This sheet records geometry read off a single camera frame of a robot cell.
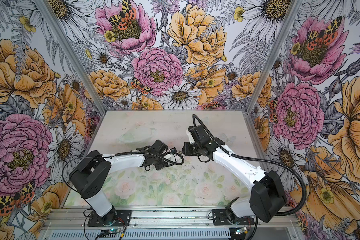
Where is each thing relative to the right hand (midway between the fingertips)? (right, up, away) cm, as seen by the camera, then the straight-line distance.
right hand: (184, 154), depth 81 cm
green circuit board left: (-34, -34, -9) cm, 49 cm away
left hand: (-15, -7, +12) cm, 21 cm away
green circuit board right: (+27, -34, -9) cm, 44 cm away
